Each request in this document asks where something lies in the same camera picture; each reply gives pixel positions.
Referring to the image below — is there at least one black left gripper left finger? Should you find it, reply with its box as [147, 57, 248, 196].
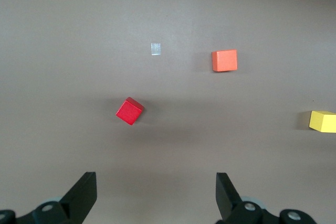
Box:
[0, 172, 98, 224]

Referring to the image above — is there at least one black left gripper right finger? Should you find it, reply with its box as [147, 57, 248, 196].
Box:
[215, 172, 316, 224]

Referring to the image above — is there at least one red wooden block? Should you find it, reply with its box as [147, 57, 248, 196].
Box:
[115, 97, 145, 126]

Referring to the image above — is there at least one yellow wooden block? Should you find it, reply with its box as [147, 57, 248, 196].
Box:
[309, 110, 336, 133]

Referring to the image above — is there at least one orange wooden block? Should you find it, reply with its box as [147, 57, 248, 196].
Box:
[211, 49, 238, 73]

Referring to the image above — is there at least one clear tape piece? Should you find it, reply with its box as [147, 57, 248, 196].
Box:
[151, 42, 162, 56]

